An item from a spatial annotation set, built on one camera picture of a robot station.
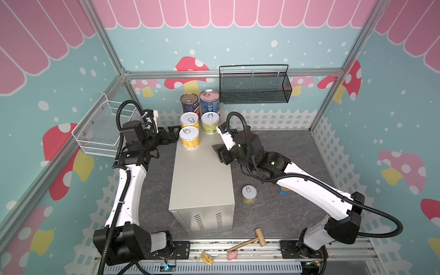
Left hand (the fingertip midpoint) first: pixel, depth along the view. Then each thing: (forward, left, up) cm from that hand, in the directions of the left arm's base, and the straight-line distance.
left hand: (172, 130), depth 75 cm
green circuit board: (-47, 0, -35) cm, 59 cm away
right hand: (-9, -21, +3) cm, 23 cm away
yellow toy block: (-44, -17, -31) cm, 56 cm away
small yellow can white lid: (-17, -36, -28) cm, 48 cm away
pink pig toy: (-42, -27, -30) cm, 59 cm away
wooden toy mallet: (-35, -40, -31) cm, 62 cm away
